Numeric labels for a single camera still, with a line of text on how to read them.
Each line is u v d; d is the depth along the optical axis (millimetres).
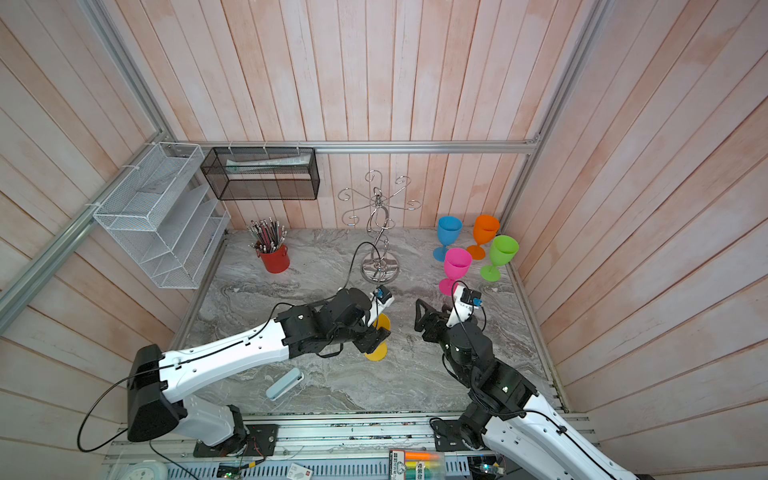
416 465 687
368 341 633
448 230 990
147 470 673
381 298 624
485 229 1036
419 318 657
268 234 997
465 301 594
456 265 903
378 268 1073
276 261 1058
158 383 403
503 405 478
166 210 742
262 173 1031
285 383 793
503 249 944
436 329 604
